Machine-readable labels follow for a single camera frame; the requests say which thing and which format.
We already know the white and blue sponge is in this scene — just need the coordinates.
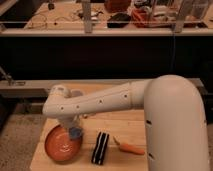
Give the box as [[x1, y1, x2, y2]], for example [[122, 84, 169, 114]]
[[69, 127, 83, 139]]

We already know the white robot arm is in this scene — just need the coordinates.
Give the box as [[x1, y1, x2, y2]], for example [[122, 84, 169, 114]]
[[43, 75, 210, 171]]

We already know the orange ceramic bowl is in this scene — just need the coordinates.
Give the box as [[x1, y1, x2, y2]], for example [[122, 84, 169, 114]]
[[44, 125, 83, 162]]

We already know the translucent plastic cup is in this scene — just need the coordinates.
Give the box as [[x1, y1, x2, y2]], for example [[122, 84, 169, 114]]
[[71, 90, 83, 97]]

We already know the black white striped cloth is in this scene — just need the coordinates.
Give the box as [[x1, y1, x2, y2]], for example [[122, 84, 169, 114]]
[[91, 132, 109, 165]]

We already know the orange toy carrot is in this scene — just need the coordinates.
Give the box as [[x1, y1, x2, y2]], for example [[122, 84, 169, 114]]
[[113, 138, 145, 155]]

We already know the black tray on bench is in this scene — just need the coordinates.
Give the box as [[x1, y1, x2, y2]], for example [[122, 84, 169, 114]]
[[107, 13, 131, 28]]

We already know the orange box on bench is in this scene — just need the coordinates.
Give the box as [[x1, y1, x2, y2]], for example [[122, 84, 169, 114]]
[[131, 9, 159, 28]]

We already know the grey metal post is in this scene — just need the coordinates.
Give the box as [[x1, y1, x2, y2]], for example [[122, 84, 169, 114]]
[[173, 0, 191, 33], [82, 0, 93, 33]]

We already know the blue hanging cable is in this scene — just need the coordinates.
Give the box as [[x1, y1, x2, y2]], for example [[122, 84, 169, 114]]
[[171, 30, 177, 76]]

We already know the grey metal post right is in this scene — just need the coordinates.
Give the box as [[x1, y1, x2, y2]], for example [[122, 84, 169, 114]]
[[173, 0, 191, 33]]

